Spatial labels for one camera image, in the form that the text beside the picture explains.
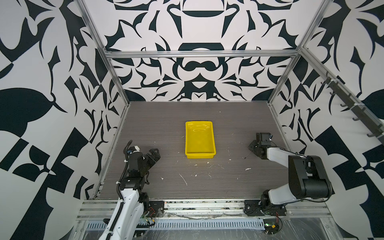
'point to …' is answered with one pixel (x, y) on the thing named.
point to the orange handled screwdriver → (248, 154)
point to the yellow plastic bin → (199, 140)
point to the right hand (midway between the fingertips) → (254, 145)
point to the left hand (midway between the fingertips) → (153, 151)
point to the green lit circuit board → (271, 226)
